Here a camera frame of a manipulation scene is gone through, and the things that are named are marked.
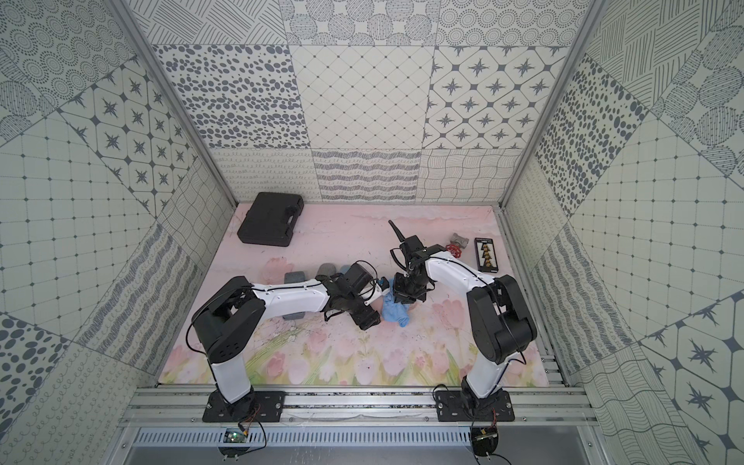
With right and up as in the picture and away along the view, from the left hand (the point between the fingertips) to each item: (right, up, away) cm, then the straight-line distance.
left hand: (381, 317), depth 87 cm
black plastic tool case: (-42, +31, +22) cm, 57 cm away
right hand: (+6, +4, +1) cm, 7 cm away
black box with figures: (+39, +17, +16) cm, 45 cm away
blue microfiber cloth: (+4, +2, -1) cm, 4 cm away
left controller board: (-37, -25, -16) cm, 47 cm away
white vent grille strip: (-17, -25, -17) cm, 35 cm away
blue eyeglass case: (-13, +13, +13) cm, 22 cm away
